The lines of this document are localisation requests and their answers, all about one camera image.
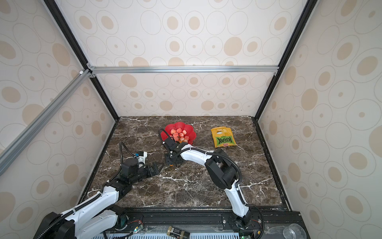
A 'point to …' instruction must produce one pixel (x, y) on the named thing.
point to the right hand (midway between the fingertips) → (174, 159)
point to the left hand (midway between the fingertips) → (163, 166)
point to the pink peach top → (182, 139)
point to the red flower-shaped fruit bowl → (189, 129)
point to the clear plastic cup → (294, 231)
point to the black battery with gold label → (177, 233)
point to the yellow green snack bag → (223, 136)
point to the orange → (171, 165)
